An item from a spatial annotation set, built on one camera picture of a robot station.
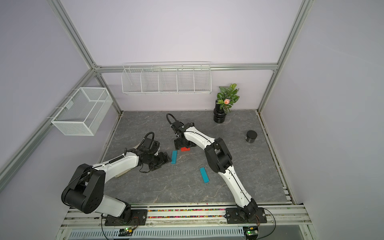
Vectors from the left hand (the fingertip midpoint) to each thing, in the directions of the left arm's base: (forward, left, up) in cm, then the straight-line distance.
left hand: (167, 163), depth 88 cm
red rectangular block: (+10, -10, -2) cm, 15 cm away
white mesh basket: (+23, +45, +23) cm, 55 cm away
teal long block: (+5, -4, -3) cm, 6 cm away
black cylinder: (+15, -56, +1) cm, 58 cm away
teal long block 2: (-8, -21, -3) cm, 23 cm away
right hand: (+14, -10, -4) cm, 18 cm away
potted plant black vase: (+30, -38, +22) cm, 53 cm away
